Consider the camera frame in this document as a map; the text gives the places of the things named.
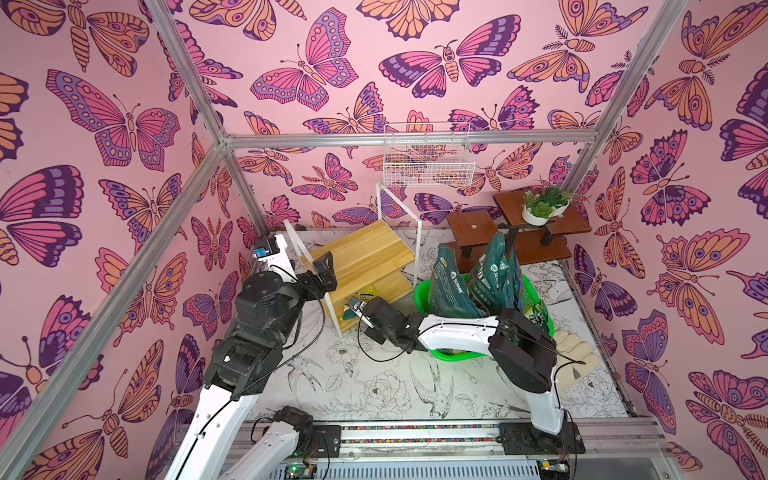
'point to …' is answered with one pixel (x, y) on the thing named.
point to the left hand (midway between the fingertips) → (316, 254)
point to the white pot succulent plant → (540, 206)
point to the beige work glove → (573, 357)
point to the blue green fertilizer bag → (516, 281)
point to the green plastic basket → (422, 297)
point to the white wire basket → (428, 155)
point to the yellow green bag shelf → (365, 294)
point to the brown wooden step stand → (471, 231)
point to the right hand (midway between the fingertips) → (365, 319)
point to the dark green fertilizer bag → (451, 295)
